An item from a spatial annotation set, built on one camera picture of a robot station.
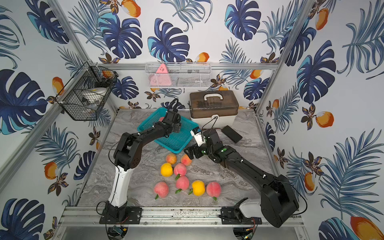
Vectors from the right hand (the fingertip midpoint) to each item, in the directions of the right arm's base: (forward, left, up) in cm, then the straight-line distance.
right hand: (192, 145), depth 82 cm
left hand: (+25, +14, -7) cm, 29 cm away
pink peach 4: (-17, +5, -9) cm, 20 cm away
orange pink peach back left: (-2, +13, -10) cm, 17 cm away
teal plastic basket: (+13, +12, -16) cm, 24 cm away
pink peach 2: (-9, +7, -10) cm, 15 cm away
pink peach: (+29, +23, -10) cm, 39 cm away
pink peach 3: (-20, +15, -10) cm, 27 cm away
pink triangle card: (+35, +19, +20) cm, 44 cm away
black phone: (+20, -28, -16) cm, 38 cm away
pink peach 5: (-20, -12, -11) cm, 26 cm away
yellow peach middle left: (-9, +14, -11) cm, 20 cm away
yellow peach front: (-19, -4, -11) cm, 23 cm away
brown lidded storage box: (+27, -7, +6) cm, 28 cm away
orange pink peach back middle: (-4, +3, -10) cm, 11 cm away
